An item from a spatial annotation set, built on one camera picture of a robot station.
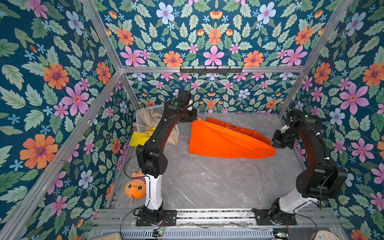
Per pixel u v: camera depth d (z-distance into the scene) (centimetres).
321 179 43
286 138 67
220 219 75
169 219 73
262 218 73
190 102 72
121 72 93
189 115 76
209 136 88
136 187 75
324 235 66
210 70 93
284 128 76
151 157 51
